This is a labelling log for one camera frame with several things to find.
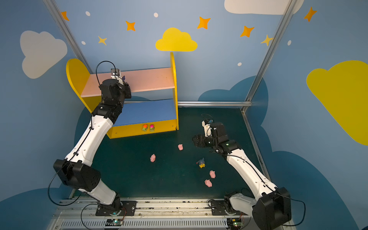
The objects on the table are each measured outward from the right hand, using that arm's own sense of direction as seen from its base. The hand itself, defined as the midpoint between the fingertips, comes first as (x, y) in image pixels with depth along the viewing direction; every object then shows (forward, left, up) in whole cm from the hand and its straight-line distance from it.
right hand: (200, 136), depth 81 cm
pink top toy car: (+16, +35, -16) cm, 41 cm away
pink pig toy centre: (+3, +12, -19) cm, 22 cm away
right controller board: (-39, -18, -20) cm, 47 cm away
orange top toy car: (+16, +40, -15) cm, 46 cm away
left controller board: (-42, +42, -19) cm, 62 cm away
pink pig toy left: (-7, +29, -18) cm, 35 cm away
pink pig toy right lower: (-20, -6, -19) cm, 28 cm away
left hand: (+16, +42, +24) cm, 51 cm away
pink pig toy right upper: (-15, -9, -18) cm, 25 cm away
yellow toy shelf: (+28, +35, -7) cm, 45 cm away
